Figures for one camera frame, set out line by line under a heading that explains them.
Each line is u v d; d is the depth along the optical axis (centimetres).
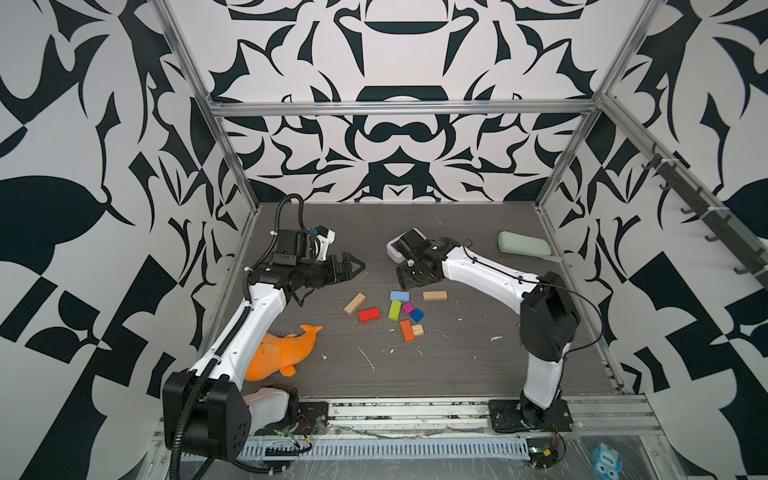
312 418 74
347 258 70
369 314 91
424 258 65
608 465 67
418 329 89
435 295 94
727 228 55
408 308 92
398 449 71
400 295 94
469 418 76
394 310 92
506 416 74
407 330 88
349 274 69
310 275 66
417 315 92
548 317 48
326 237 74
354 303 93
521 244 106
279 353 78
